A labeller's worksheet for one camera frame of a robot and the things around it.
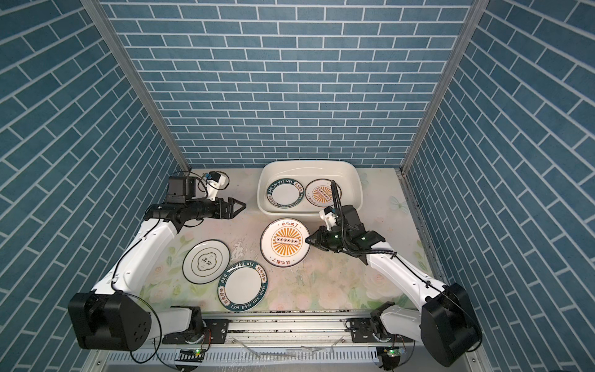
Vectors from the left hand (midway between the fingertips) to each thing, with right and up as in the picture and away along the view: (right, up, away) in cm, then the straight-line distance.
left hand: (241, 205), depth 79 cm
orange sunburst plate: (+28, +4, +33) cm, 44 cm away
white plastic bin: (+43, +13, +36) cm, 57 cm away
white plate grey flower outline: (-17, -23, +10) cm, 30 cm away
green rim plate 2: (-2, -31, +7) cm, 32 cm away
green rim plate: (+12, +4, +30) cm, 32 cm away
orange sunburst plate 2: (+14, -13, 0) cm, 19 cm away
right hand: (+23, -13, -1) cm, 26 cm away
